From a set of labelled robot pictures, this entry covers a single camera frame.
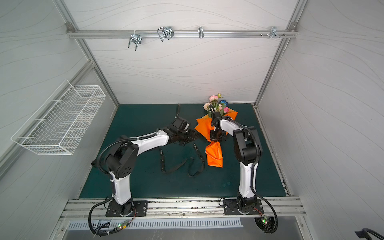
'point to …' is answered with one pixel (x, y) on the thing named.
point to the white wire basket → (58, 126)
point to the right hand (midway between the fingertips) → (218, 136)
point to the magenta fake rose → (226, 109)
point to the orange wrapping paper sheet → (214, 151)
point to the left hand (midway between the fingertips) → (199, 136)
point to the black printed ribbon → (176, 166)
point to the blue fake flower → (224, 101)
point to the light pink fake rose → (213, 97)
